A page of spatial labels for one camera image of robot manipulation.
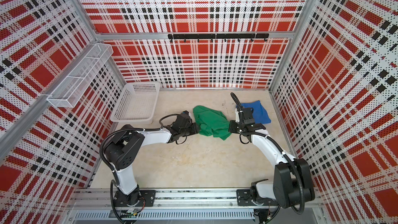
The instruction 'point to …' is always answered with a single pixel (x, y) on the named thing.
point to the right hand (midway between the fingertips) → (232, 126)
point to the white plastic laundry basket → (137, 103)
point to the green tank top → (212, 122)
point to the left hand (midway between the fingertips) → (198, 129)
